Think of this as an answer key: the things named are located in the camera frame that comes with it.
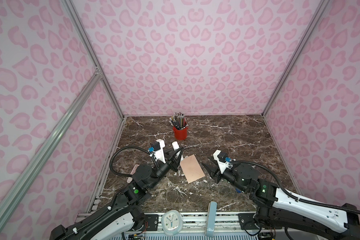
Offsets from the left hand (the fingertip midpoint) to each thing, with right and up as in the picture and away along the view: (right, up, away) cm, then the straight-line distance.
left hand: (182, 146), depth 63 cm
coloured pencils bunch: (-3, +12, +34) cm, 37 cm away
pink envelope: (+5, -17, +28) cm, 33 cm away
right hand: (+10, -6, +2) cm, 12 cm away
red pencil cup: (-2, +3, +43) cm, 43 cm away
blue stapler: (+21, -16, -7) cm, 27 cm away
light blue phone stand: (+14, -37, +10) cm, 41 cm away
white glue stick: (-3, 0, -1) cm, 3 cm away
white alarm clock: (-5, -38, +8) cm, 39 cm away
